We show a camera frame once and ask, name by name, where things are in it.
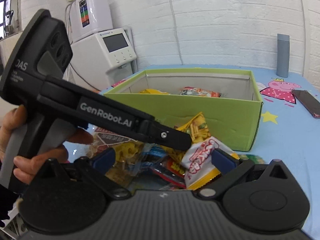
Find clear bag yellow twists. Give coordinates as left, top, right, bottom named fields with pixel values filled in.
left=86, top=127, right=144, bottom=187

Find white red yellow snack bag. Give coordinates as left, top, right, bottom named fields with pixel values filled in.
left=180, top=137, right=240, bottom=190

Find person's left hand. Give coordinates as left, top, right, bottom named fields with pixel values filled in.
left=0, top=104, right=94, bottom=185

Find yellow patterned snack packet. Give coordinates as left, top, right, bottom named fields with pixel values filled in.
left=161, top=112, right=212, bottom=164

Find silver foil snack bag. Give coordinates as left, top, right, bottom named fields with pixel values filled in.
left=180, top=87, right=221, bottom=98

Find white appliance with screen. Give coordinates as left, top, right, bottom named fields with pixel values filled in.
left=69, top=27, right=137, bottom=91

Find green cardboard box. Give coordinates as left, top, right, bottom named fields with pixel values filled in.
left=103, top=67, right=263, bottom=152

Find black smartphone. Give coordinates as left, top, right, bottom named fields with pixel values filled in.
left=292, top=89, right=320, bottom=119

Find grey cylindrical bottle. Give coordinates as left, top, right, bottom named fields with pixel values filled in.
left=276, top=34, right=290, bottom=77

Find white wall-mounted purifier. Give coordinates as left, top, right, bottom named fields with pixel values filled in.
left=70, top=0, right=113, bottom=42

